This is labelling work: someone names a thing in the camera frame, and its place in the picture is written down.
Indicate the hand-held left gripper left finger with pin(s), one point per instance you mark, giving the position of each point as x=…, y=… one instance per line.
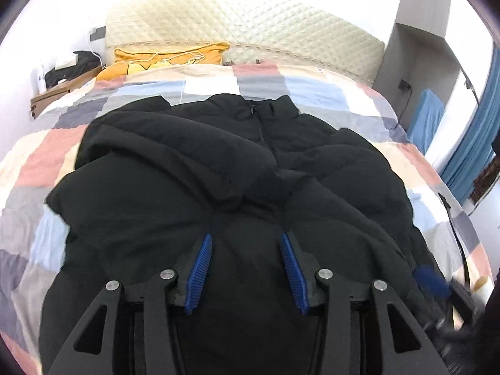
x=197, y=269

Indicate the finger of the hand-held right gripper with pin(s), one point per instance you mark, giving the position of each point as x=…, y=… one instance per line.
x=431, y=281

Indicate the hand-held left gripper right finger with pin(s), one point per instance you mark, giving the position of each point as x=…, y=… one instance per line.
x=295, y=269

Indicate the black puffer jacket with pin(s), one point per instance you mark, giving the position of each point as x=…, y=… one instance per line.
x=203, y=179

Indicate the dark patterned hanging garment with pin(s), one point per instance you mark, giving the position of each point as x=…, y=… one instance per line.
x=484, y=179

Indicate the blue curtain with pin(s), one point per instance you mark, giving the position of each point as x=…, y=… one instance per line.
x=468, y=140

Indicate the blue cloth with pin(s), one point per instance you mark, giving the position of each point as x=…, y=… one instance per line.
x=425, y=119

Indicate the checkered patchwork blanket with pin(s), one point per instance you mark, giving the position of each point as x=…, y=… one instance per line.
x=47, y=148

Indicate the yellow pillow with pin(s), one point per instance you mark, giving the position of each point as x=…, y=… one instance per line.
x=156, y=60

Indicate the wooden nightstand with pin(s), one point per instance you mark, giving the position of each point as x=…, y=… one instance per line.
x=54, y=93

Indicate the black cloth bundle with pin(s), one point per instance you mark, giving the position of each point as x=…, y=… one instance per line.
x=74, y=68

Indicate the white tissue box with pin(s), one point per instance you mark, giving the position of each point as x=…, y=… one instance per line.
x=65, y=61

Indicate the grey and white wardrobe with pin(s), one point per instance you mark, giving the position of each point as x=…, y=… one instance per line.
x=425, y=35

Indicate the white bottle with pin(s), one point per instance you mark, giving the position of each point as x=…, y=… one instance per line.
x=39, y=76

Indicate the cream quilted headboard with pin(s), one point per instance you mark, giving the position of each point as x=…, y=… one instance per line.
x=250, y=23

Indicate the black wall plug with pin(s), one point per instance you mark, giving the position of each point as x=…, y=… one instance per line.
x=404, y=84

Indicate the grey wall socket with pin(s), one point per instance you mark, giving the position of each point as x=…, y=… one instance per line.
x=97, y=33

